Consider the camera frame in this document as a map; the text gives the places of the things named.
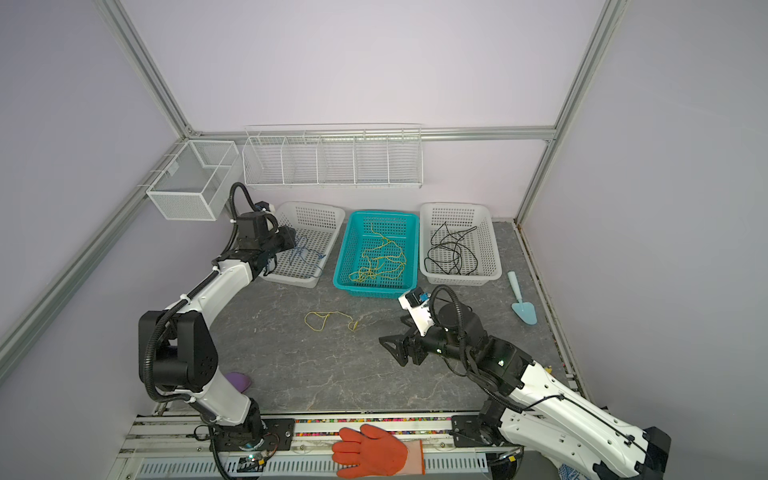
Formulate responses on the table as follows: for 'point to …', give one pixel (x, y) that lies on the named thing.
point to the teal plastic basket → (356, 236)
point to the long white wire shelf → (334, 155)
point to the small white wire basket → (197, 182)
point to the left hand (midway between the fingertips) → (295, 232)
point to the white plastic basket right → (482, 241)
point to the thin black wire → (448, 254)
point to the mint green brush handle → (522, 308)
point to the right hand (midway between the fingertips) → (392, 331)
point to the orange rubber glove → (374, 454)
